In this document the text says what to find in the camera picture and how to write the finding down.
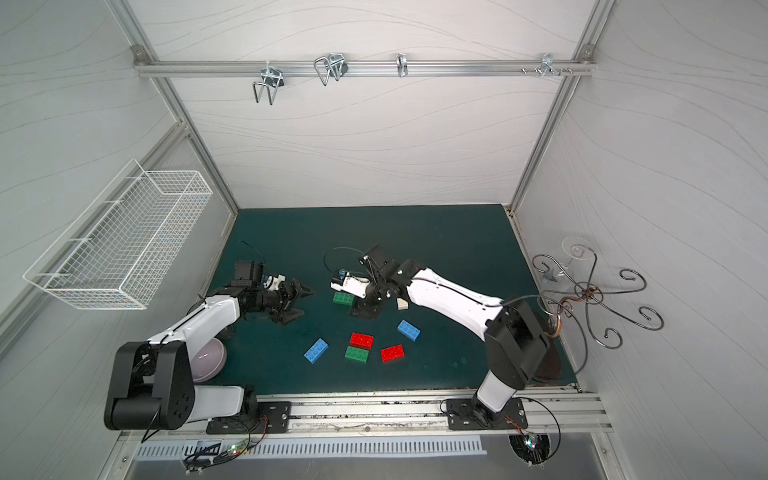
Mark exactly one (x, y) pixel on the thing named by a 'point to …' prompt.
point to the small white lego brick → (402, 304)
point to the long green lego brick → (343, 298)
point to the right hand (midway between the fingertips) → (355, 300)
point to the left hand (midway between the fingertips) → (310, 301)
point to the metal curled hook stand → (585, 293)
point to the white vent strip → (305, 448)
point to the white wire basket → (116, 252)
